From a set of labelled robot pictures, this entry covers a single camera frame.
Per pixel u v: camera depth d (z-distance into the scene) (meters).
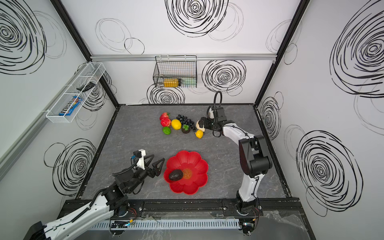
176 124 1.05
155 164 0.68
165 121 1.02
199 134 0.99
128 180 0.58
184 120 1.05
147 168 0.67
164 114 1.08
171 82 0.87
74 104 0.72
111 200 0.59
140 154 0.68
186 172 0.85
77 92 0.73
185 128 0.99
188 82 0.87
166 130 1.01
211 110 0.87
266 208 0.77
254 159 0.49
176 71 0.99
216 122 0.75
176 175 0.80
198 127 0.89
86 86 0.77
